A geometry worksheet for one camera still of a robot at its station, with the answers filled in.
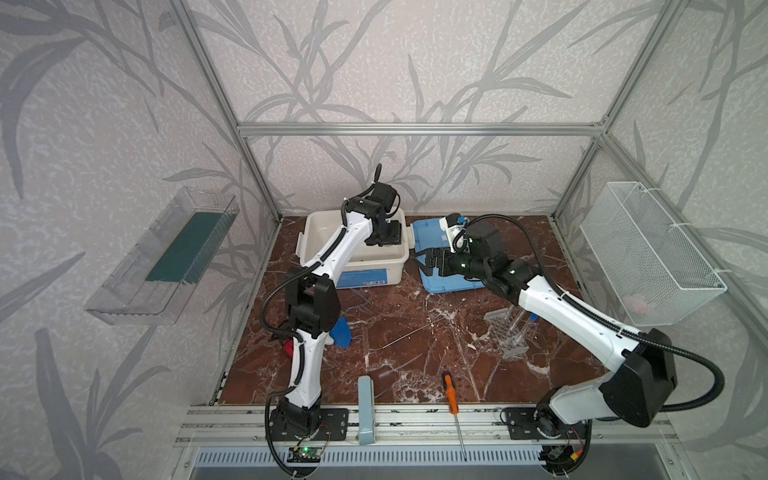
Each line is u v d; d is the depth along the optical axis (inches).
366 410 28.3
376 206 26.2
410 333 35.0
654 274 23.5
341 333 35.0
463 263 25.7
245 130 37.1
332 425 28.8
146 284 25.0
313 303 21.1
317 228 37.6
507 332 34.9
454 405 29.7
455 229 26.9
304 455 28.2
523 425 28.5
